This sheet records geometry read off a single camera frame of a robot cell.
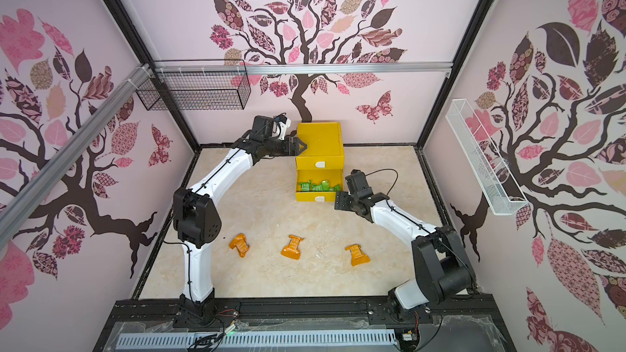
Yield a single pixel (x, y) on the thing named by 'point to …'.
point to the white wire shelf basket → (496, 186)
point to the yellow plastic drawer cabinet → (308, 163)
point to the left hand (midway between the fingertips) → (296, 149)
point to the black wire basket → (205, 84)
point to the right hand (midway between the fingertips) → (345, 202)
